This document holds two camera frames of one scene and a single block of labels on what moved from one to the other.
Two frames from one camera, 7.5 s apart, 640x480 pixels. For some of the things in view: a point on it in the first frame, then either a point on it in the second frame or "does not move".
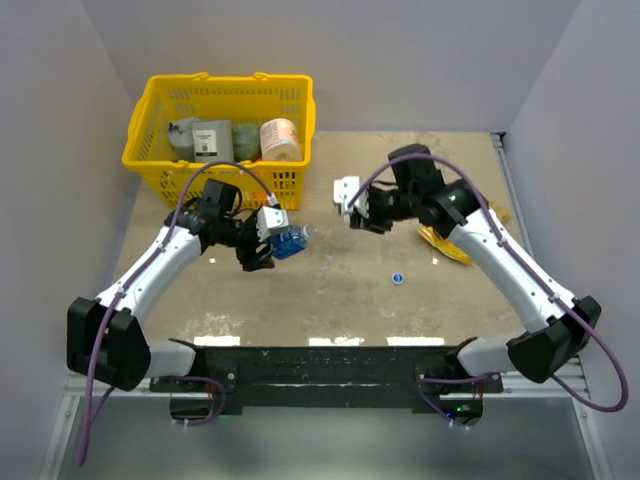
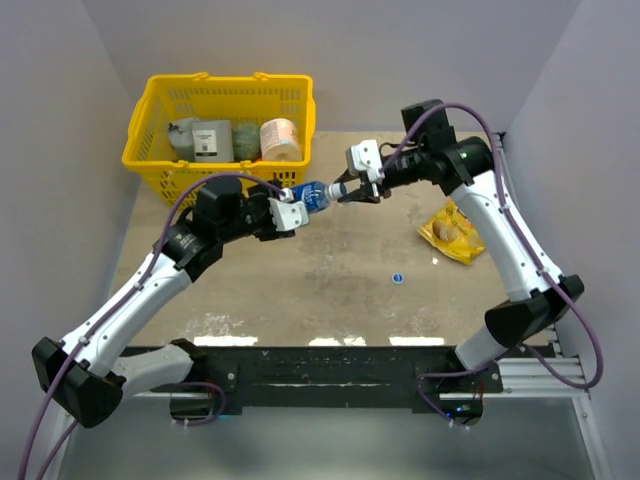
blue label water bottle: x=286 y=243 to x=317 y=195
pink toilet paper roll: x=279 y=140 does not move
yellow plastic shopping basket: x=256 y=131 does not move
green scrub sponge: x=246 y=138 does not move
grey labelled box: x=201 y=140 does not move
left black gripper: x=250 y=259 to x=271 y=232
